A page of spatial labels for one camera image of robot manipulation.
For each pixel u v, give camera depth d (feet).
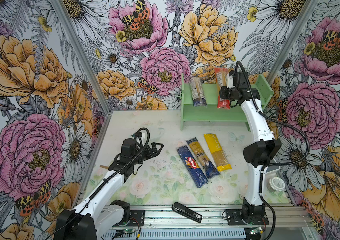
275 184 2.59
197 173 2.80
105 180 1.68
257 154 1.84
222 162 2.99
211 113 3.78
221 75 2.92
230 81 2.57
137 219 2.41
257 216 2.23
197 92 2.93
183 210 2.36
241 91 2.09
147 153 2.35
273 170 2.79
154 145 2.38
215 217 2.50
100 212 1.54
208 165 2.93
